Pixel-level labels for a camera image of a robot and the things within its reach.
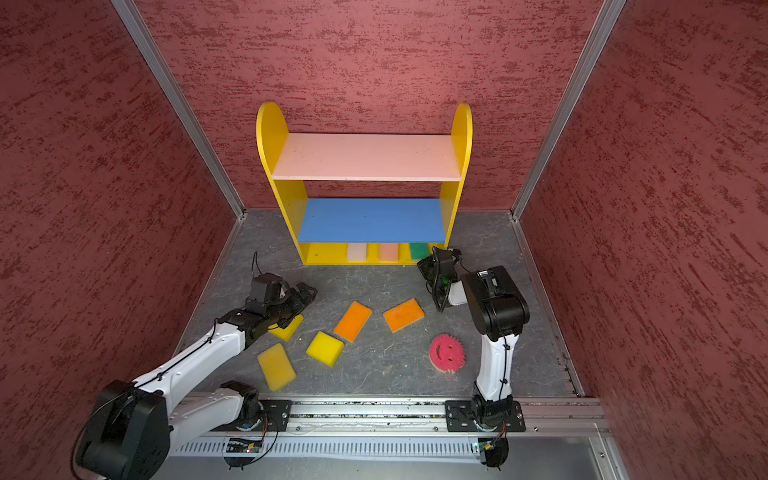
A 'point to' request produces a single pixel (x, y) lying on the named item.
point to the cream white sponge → (357, 251)
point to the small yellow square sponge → (325, 348)
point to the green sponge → (419, 251)
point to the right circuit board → (495, 448)
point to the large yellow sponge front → (276, 366)
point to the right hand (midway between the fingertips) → (414, 262)
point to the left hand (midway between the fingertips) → (310, 304)
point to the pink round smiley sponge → (447, 353)
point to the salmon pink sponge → (389, 252)
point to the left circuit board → (238, 445)
